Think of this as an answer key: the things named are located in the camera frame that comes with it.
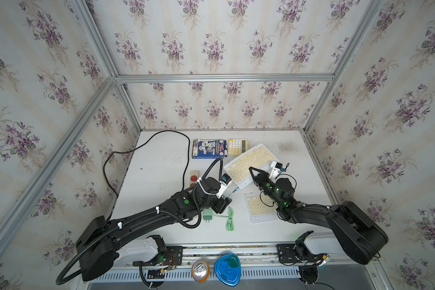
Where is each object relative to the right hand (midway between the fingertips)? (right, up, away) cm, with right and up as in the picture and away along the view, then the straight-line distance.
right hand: (253, 168), depth 82 cm
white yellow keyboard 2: (+3, -22, +2) cm, 22 cm away
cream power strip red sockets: (-29, -6, +14) cm, 33 cm away
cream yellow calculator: (-3, +10, +28) cm, 30 cm away
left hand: (-12, -12, -5) cm, 18 cm away
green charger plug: (-21, -22, +1) cm, 31 cm away
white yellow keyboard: (+4, +4, +4) cm, 7 cm away
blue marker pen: (-12, +9, +26) cm, 30 cm away
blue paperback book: (-23, +9, +25) cm, 35 cm away
